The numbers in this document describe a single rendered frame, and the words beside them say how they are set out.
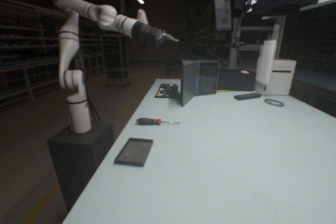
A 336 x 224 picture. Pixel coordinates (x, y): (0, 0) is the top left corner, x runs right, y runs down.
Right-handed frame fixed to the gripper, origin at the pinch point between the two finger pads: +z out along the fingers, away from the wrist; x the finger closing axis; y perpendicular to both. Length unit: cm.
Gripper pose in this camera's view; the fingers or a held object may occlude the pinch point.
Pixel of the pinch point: (176, 40)
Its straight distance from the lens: 69.1
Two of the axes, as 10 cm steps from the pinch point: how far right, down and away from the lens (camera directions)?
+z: 8.6, 4.4, -2.5
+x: -1.1, -3.3, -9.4
